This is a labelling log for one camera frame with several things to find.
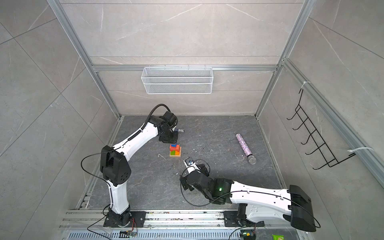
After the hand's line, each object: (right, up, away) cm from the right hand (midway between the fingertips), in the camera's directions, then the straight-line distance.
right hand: (188, 170), depth 74 cm
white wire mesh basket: (-9, +54, +26) cm, 61 cm away
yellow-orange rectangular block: (-8, +5, +21) cm, 23 cm away
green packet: (+43, -29, -6) cm, 52 cm away
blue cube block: (-10, +11, +18) cm, 23 cm away
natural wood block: (-10, +3, +21) cm, 24 cm away
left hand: (-8, +16, +14) cm, 23 cm away
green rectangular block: (-11, +6, +21) cm, 24 cm away
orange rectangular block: (-8, +8, +20) cm, 23 cm away
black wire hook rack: (+59, +15, -9) cm, 62 cm away
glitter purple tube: (+38, +8, +23) cm, 45 cm away
